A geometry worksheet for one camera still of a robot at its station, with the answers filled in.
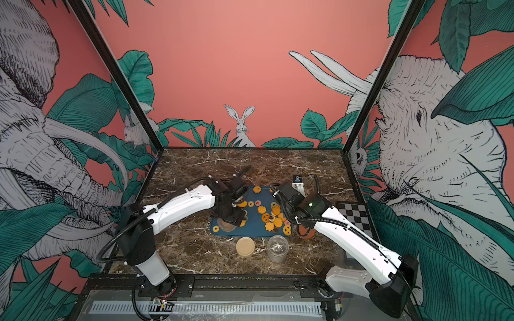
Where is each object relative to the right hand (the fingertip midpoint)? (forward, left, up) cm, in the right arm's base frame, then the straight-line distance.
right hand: (292, 202), depth 75 cm
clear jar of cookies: (-10, +5, -20) cm, 23 cm away
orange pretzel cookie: (+3, +10, -19) cm, 22 cm away
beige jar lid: (-10, +19, -19) cm, 29 cm away
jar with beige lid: (-6, +26, -8) cm, 28 cm away
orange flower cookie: (-2, +9, -18) cm, 20 cm away
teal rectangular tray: (+6, +16, -19) cm, 25 cm away
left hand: (-2, +23, -9) cm, 25 cm away
